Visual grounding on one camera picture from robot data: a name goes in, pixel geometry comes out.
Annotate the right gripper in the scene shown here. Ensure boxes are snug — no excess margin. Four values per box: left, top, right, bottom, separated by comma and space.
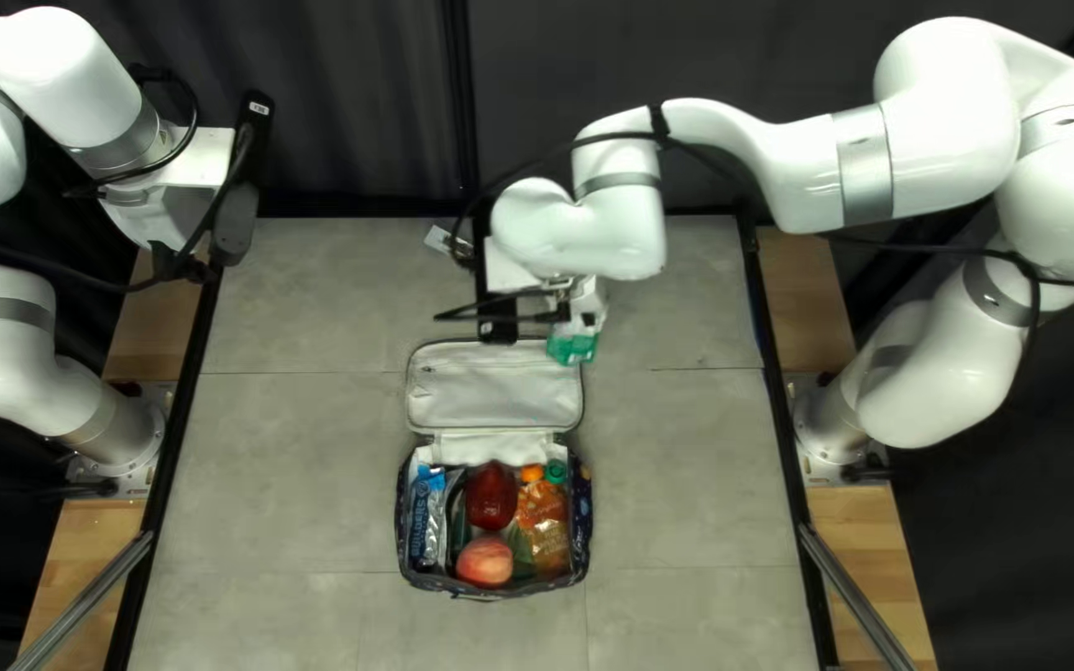
484, 237, 610, 341

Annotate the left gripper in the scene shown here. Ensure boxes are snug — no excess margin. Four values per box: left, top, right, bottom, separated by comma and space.
99, 126, 237, 255

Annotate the green and white food pouch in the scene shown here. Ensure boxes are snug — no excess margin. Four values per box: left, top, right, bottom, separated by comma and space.
545, 315, 602, 367

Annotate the orange food pouch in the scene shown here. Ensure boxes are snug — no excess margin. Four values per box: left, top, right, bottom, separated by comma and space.
515, 463, 572, 576

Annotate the dark blue patterned lunch bag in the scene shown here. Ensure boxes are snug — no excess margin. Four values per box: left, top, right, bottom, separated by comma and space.
394, 336, 595, 601

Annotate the red food pouch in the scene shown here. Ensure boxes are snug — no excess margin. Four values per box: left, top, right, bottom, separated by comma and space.
464, 462, 518, 533

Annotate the dark green packet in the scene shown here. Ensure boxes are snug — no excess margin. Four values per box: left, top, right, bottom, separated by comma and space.
447, 489, 471, 562

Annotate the blue wrapped snack bar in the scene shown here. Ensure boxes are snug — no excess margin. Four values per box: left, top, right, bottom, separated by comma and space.
408, 465, 451, 572

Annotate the red yellow apple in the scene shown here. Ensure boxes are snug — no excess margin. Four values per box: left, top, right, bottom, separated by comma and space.
455, 536, 516, 589

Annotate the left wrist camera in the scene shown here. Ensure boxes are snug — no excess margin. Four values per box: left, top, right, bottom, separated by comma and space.
209, 90, 275, 268

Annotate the black cable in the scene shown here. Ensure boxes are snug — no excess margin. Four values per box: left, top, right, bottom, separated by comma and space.
0, 126, 259, 296
672, 138, 1048, 361
63, 63, 201, 199
448, 129, 673, 273

